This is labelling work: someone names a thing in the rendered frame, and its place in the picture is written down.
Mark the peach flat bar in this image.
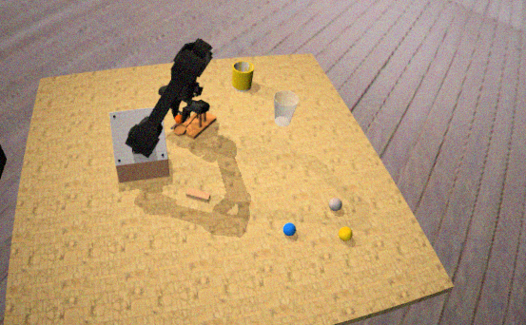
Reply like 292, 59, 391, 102
185, 188, 210, 202

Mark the clear plastic cup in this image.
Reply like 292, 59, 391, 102
274, 90, 300, 126

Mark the yellow ball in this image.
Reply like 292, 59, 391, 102
339, 226, 353, 241

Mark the orange wooden catapult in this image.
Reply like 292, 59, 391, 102
170, 112, 216, 140

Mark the blue ball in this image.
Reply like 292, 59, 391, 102
283, 222, 297, 236

